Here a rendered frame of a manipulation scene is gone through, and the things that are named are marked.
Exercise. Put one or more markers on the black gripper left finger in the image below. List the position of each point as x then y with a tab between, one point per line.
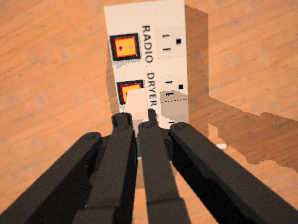
65	190

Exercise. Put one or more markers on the white power strip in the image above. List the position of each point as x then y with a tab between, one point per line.
148	49

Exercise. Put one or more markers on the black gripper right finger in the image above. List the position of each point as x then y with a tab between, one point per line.
229	192

